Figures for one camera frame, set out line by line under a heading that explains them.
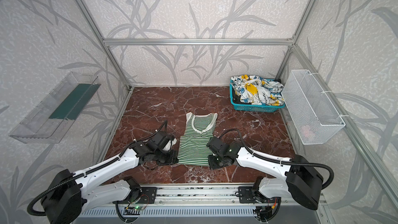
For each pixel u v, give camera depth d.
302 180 0.41
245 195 0.73
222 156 0.60
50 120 0.64
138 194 0.68
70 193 0.39
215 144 0.62
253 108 1.02
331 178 0.43
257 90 1.02
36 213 0.40
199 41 0.96
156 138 0.65
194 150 0.87
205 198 0.73
